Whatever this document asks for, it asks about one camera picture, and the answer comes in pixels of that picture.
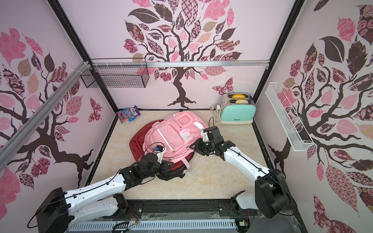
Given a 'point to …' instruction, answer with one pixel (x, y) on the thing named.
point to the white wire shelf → (297, 135)
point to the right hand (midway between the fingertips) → (191, 149)
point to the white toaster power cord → (218, 116)
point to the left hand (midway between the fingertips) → (172, 167)
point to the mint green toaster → (239, 109)
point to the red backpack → (136, 143)
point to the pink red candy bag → (122, 118)
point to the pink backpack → (177, 133)
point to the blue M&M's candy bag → (127, 112)
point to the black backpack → (175, 173)
